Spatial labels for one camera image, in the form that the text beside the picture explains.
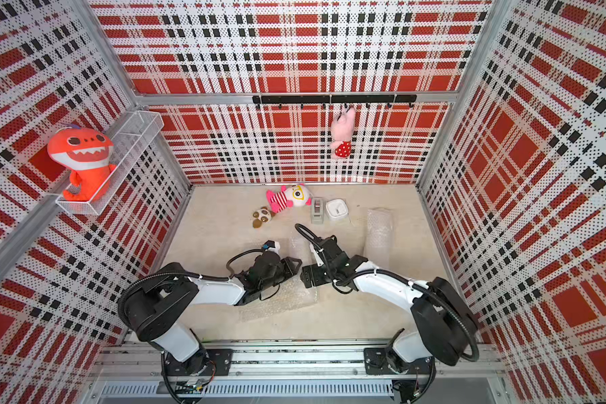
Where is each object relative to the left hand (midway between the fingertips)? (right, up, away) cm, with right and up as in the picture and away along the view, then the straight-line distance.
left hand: (304, 263), depth 90 cm
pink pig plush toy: (+14, +49, +1) cm, 51 cm away
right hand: (+4, -3, -5) cm, 7 cm away
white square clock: (+13, +19, +18) cm, 29 cm away
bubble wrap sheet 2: (+28, +8, +4) cm, 29 cm away
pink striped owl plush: (-4, +26, +18) cm, 32 cm away
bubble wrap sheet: (-5, -11, -2) cm, 12 cm away
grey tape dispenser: (+5, +19, +18) cm, 27 cm away
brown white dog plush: (-19, +17, +17) cm, 31 cm away
